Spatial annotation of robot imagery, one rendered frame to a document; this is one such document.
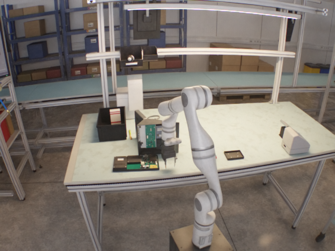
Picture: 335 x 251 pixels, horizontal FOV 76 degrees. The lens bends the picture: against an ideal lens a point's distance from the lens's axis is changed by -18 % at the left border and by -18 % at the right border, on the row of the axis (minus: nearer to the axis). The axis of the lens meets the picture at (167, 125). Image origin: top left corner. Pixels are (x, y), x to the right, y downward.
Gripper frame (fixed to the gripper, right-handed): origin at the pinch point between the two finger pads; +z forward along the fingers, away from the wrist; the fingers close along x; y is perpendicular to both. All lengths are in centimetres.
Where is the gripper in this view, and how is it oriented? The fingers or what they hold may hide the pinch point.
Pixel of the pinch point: (170, 167)
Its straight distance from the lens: 143.2
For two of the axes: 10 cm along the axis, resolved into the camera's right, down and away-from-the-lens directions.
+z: 0.0, 8.9, 4.6
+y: -3.5, -4.3, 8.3
